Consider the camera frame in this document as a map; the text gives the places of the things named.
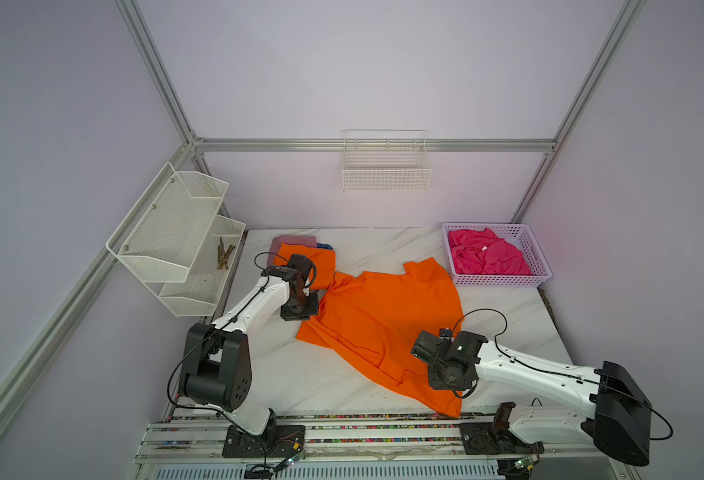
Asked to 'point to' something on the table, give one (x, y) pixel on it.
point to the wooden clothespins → (222, 254)
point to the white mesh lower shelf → (199, 294)
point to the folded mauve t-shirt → (300, 240)
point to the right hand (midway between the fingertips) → (443, 384)
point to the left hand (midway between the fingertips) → (307, 319)
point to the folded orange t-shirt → (323, 260)
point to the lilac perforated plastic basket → (520, 235)
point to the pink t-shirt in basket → (485, 252)
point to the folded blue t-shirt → (324, 246)
